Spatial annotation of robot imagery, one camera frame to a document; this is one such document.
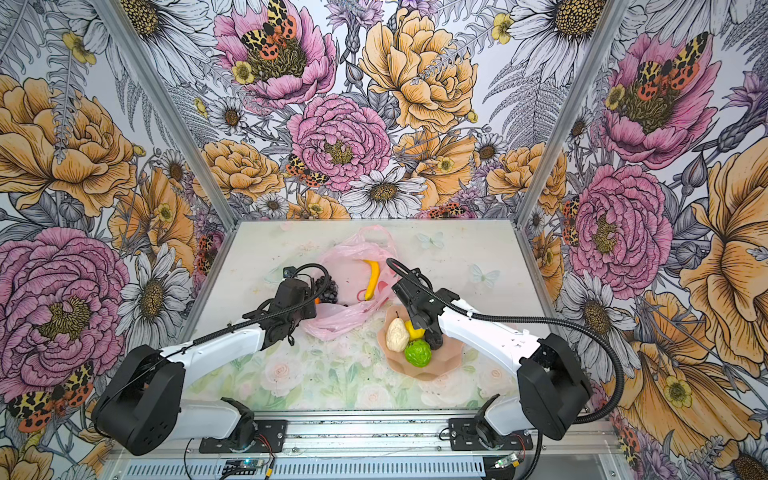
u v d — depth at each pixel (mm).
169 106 881
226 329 561
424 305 624
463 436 740
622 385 421
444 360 843
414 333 852
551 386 421
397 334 828
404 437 760
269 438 737
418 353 812
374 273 1037
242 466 709
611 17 719
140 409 419
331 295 974
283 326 671
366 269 1064
